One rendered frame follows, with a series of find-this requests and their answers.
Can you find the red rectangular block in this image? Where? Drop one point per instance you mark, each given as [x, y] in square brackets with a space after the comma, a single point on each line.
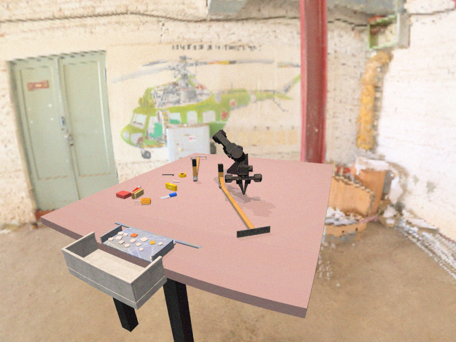
[123, 194]

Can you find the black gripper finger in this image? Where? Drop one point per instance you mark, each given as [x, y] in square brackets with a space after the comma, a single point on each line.
[240, 183]
[246, 184]

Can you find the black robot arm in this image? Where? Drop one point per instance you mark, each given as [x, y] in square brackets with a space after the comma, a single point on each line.
[234, 152]

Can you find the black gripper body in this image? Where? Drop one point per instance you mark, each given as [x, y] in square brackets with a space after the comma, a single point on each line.
[243, 176]

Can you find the yellow rectangular block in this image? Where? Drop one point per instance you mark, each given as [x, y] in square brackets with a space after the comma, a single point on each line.
[171, 186]

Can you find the tan scrub brush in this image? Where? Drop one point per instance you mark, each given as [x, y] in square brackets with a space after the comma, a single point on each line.
[137, 193]

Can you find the yellow screwdriver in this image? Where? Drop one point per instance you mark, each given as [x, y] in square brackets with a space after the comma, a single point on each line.
[145, 201]

